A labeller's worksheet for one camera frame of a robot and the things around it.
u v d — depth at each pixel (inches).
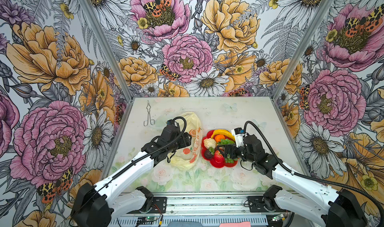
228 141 32.7
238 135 28.6
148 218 28.1
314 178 18.6
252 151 24.4
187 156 35.9
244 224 27.3
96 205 15.1
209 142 35.2
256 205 28.9
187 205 30.0
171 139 23.3
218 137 36.9
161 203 29.3
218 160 33.6
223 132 36.9
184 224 26.6
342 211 15.7
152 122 42.4
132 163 19.3
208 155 33.5
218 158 33.2
